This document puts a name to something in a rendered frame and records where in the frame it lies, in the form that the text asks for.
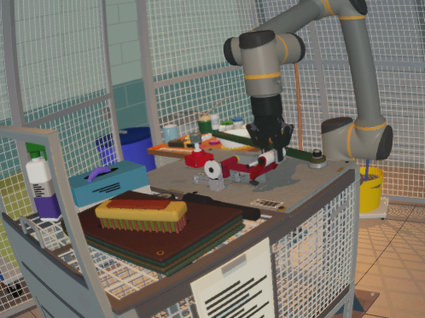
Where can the green release bar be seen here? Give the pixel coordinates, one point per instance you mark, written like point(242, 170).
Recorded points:
point(234, 138)

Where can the green lidded small jar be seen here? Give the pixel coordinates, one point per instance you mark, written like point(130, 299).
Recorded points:
point(227, 125)

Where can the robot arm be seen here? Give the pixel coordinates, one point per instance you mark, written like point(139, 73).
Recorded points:
point(360, 65)

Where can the grey knob pin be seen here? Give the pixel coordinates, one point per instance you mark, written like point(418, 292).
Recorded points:
point(195, 138)

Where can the orange pipe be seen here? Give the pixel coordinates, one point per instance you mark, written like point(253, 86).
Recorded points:
point(298, 104)

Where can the white round roller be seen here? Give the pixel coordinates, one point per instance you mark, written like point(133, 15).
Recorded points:
point(213, 169)

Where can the brown rubber mat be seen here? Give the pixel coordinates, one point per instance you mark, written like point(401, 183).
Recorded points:
point(206, 230)

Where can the black caster wheel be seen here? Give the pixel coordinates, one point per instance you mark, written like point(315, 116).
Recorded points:
point(15, 289)

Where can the blue drum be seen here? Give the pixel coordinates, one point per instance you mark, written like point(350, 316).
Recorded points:
point(137, 148)

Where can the grey latch bracket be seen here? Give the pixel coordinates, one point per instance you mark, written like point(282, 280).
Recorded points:
point(215, 183)

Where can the teal mug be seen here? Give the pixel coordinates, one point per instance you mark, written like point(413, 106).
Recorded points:
point(170, 134)

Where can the grey mesh squeeze cage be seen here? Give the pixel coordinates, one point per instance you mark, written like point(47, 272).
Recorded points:
point(308, 244)

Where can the purple glove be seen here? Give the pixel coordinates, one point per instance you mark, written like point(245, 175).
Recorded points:
point(99, 172)

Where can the white bucket stand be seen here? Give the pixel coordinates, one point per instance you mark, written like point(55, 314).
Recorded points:
point(384, 209)

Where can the blue stick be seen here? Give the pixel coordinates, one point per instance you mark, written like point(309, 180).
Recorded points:
point(367, 171)

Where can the white paper sheet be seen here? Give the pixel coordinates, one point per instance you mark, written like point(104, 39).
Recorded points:
point(239, 277)

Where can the white bowl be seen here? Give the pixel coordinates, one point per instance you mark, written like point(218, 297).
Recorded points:
point(237, 137)

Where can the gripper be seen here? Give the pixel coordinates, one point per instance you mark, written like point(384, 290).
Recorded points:
point(265, 109)

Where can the orange tray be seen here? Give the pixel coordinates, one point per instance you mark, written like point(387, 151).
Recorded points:
point(172, 150)

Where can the yellow scrubbing brush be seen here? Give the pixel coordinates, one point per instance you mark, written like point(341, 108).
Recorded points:
point(142, 211)

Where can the grey metal cart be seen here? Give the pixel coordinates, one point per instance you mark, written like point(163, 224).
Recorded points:
point(36, 260)

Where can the blue glove box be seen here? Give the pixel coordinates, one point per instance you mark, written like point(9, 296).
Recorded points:
point(126, 181)

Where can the yellow bucket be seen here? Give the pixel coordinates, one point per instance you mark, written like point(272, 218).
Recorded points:
point(371, 194)

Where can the red pin block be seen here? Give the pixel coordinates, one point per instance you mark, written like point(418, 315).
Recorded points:
point(198, 160)

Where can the pink round lid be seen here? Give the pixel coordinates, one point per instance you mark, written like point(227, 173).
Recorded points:
point(214, 142)

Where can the white spray bottle green trigger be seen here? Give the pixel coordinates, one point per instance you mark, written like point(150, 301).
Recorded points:
point(41, 184)

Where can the green rubber mat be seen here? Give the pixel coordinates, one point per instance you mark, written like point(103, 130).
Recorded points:
point(212, 252)

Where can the blue lidded small jar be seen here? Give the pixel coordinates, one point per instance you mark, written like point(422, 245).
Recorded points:
point(238, 123)

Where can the grey round pivot knob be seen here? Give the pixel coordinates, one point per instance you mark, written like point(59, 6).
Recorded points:
point(317, 159)

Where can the wooden stick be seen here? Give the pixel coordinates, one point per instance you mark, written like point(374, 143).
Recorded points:
point(217, 106)

